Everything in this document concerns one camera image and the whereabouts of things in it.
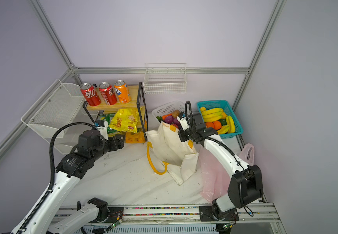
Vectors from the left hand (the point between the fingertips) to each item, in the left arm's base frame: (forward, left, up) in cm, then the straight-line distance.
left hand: (117, 138), depth 71 cm
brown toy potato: (+40, -30, -22) cm, 55 cm away
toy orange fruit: (+28, -61, -21) cm, 70 cm away
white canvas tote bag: (+1, -33, -24) cm, 41 cm away
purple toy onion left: (+34, -25, -22) cm, 48 cm away
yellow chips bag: (+17, +2, -5) cm, 18 cm away
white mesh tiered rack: (+24, +38, +1) cm, 45 cm away
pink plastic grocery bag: (-11, -53, -22) cm, 58 cm away
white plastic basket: (+43, -24, -20) cm, 53 cm away
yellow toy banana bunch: (+33, -57, -15) cm, 67 cm away
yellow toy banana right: (+28, -70, -19) cm, 78 cm away
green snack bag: (+20, +13, -7) cm, 25 cm away
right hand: (+10, -30, -7) cm, 33 cm away
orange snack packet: (+16, 0, -22) cm, 27 cm away
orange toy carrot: (+37, -21, -23) cm, 48 cm away
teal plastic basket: (+47, -70, -19) cm, 86 cm away
